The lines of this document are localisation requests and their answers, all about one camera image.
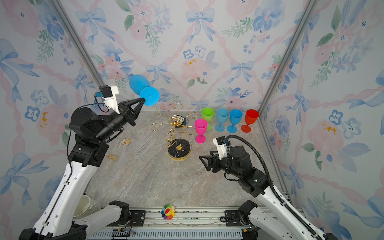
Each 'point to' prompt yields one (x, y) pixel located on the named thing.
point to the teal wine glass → (222, 116)
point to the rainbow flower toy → (168, 211)
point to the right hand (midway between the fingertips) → (205, 154)
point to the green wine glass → (207, 114)
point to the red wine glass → (251, 117)
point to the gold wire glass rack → (179, 148)
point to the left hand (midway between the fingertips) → (142, 97)
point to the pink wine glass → (201, 125)
